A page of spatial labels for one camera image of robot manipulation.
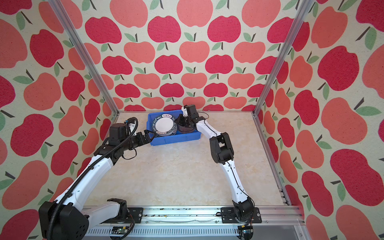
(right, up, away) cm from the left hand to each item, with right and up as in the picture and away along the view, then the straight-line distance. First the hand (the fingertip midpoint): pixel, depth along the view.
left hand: (153, 136), depth 79 cm
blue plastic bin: (+12, -2, +25) cm, 28 cm away
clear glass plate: (+17, +3, +29) cm, 34 cm away
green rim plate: (+1, +6, +26) cm, 27 cm away
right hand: (+10, +10, +25) cm, 29 cm away
